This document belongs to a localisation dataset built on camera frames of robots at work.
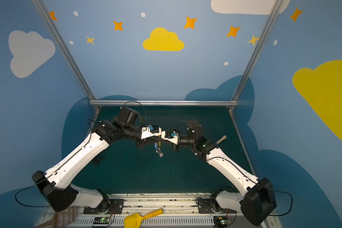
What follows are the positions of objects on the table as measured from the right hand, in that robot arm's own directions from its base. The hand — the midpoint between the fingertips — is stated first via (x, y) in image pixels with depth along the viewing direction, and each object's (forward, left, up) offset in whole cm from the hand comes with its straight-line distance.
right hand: (163, 136), depth 71 cm
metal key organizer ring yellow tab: (-5, +2, -5) cm, 7 cm away
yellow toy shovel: (-34, +12, -26) cm, 44 cm away
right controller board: (-32, -31, -28) cm, 53 cm away
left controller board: (-35, +29, -27) cm, 53 cm away
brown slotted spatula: (-36, +48, -26) cm, 66 cm away
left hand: (-2, +2, +2) cm, 3 cm away
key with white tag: (-2, +2, -16) cm, 16 cm away
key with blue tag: (-3, +4, -3) cm, 6 cm away
